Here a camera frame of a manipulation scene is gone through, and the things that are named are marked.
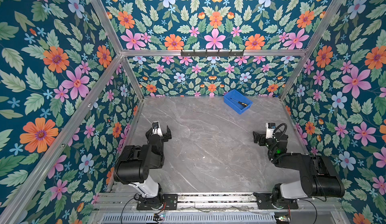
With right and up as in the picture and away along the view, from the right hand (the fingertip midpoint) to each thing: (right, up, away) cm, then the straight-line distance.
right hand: (261, 131), depth 92 cm
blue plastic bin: (-13, +16, +16) cm, 26 cm away
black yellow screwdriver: (-6, +17, +19) cm, 26 cm away
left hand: (-63, +5, -3) cm, 63 cm away
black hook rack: (-31, +48, 0) cm, 58 cm away
